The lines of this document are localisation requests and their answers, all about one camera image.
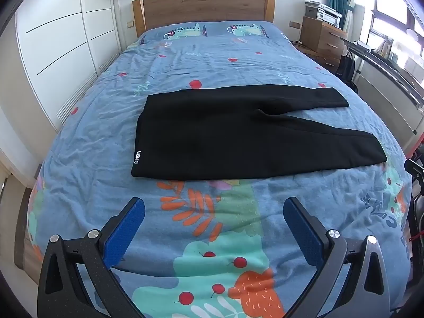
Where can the white printer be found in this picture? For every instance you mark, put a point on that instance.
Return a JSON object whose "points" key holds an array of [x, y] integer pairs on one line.
{"points": [[326, 13]]}

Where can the white wardrobe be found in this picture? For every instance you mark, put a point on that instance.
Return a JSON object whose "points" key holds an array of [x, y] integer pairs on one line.
{"points": [[59, 23]]}

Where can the black pants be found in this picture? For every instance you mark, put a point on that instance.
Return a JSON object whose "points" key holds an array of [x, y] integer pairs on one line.
{"points": [[215, 132]]}

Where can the dark desk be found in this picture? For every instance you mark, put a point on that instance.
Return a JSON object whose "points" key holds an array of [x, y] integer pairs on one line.
{"points": [[381, 59]]}

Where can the black bag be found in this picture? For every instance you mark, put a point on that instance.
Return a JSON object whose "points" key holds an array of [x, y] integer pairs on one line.
{"points": [[346, 69]]}

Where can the white radiator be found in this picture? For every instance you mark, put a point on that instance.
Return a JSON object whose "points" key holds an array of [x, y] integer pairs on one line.
{"points": [[387, 102]]}

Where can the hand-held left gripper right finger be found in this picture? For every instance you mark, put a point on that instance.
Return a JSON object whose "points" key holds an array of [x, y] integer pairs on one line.
{"points": [[304, 233]]}

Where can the wooden bed headboard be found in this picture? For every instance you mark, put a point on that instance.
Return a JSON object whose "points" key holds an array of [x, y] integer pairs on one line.
{"points": [[198, 6]]}

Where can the wooden dresser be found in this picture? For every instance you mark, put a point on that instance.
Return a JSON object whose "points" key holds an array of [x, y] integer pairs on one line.
{"points": [[321, 36]]}

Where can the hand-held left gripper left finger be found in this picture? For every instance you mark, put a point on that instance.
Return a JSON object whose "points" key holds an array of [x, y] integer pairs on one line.
{"points": [[126, 230]]}

